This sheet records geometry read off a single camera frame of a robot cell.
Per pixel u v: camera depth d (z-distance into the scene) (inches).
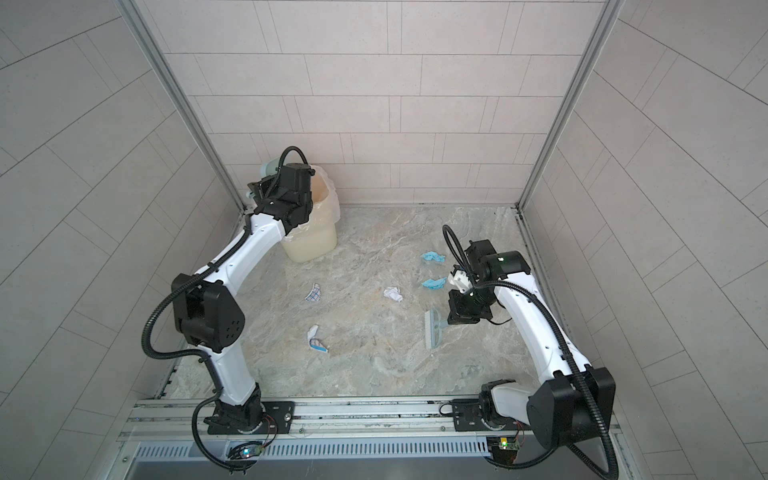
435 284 37.0
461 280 27.8
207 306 18.4
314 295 35.9
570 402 14.8
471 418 27.9
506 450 26.8
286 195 25.7
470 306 25.2
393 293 36.2
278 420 27.7
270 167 30.4
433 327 31.5
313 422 27.9
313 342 32.3
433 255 39.4
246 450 25.7
